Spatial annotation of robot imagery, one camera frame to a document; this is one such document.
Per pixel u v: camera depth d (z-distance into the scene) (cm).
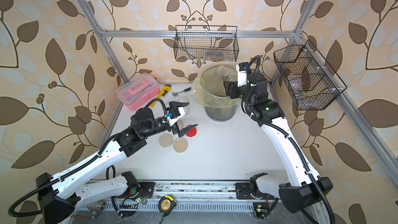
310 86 74
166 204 68
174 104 60
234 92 60
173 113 50
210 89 79
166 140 91
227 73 78
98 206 68
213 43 97
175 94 112
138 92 103
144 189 74
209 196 74
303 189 36
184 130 57
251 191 66
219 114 96
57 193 39
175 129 57
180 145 89
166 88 116
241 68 57
